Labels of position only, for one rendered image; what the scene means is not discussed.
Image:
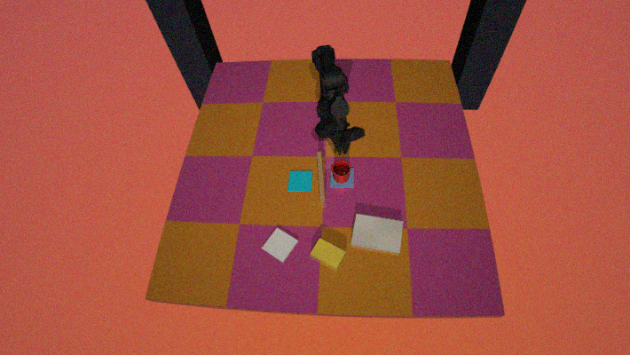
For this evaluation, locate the yellow rectangular block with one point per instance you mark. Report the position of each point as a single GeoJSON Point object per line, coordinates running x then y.
{"type": "Point", "coordinates": [328, 254]}

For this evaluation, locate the red cup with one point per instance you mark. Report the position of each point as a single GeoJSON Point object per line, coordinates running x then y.
{"type": "Point", "coordinates": [340, 167]}

